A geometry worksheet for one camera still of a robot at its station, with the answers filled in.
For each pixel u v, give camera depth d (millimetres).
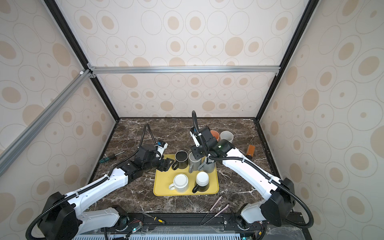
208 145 556
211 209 774
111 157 972
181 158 860
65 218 385
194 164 860
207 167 893
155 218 744
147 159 634
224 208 772
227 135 1016
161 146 715
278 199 391
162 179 867
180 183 797
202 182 775
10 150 518
